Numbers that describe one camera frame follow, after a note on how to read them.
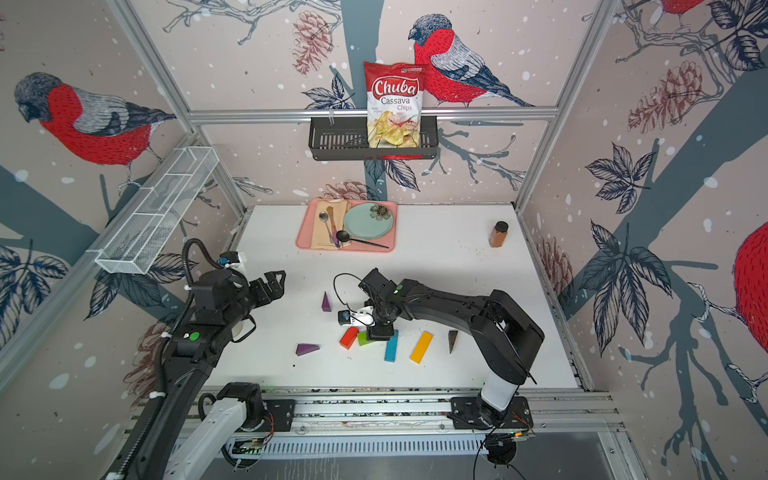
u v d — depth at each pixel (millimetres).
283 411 740
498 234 1037
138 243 713
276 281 696
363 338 869
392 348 850
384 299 666
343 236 1104
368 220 1170
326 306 917
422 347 858
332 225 1146
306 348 848
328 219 1178
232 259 650
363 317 738
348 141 1067
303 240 1109
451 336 856
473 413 726
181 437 1722
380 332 743
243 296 623
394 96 836
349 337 854
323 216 1175
